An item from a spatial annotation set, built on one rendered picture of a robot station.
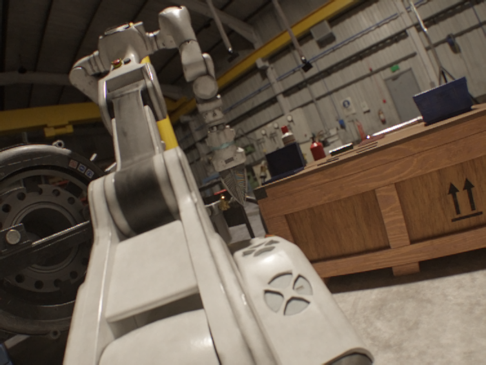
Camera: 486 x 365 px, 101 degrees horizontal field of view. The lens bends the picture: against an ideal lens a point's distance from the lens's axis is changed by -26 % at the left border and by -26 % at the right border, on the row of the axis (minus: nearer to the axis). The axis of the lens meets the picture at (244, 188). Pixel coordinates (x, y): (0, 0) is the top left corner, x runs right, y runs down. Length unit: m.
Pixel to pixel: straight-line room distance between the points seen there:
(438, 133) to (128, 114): 0.92
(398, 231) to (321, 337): 0.58
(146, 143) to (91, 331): 0.47
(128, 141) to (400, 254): 0.93
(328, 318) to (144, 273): 0.31
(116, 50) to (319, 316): 1.12
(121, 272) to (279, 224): 0.74
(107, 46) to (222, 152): 0.71
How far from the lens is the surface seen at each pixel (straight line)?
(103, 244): 0.50
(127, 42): 1.19
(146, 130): 0.71
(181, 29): 0.87
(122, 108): 0.83
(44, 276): 1.21
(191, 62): 0.77
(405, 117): 10.77
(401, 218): 0.94
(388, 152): 0.89
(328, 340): 0.47
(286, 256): 0.55
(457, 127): 0.91
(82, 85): 1.30
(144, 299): 0.37
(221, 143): 0.75
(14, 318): 1.08
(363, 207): 0.96
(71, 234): 1.10
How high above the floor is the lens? 0.53
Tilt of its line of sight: 2 degrees down
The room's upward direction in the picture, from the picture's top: 21 degrees counter-clockwise
